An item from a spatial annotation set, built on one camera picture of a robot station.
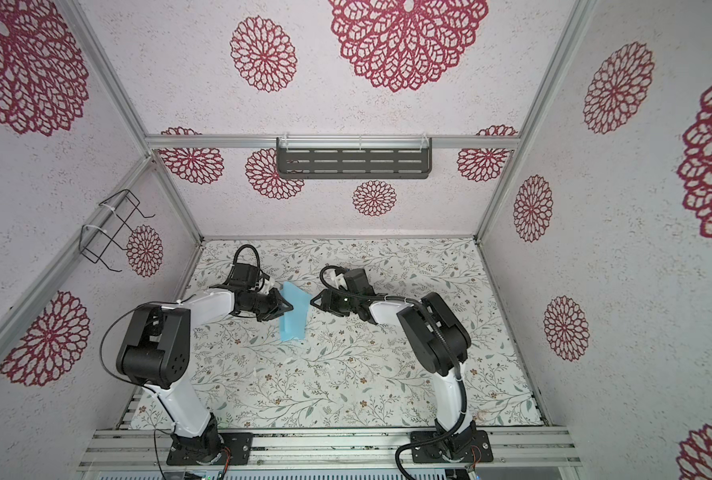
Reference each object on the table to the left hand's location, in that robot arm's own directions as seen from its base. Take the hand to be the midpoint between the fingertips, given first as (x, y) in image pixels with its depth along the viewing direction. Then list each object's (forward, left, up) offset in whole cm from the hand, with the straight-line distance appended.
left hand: (292, 311), depth 95 cm
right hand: (+2, -8, +4) cm, 9 cm away
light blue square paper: (-4, -1, 0) cm, 4 cm away
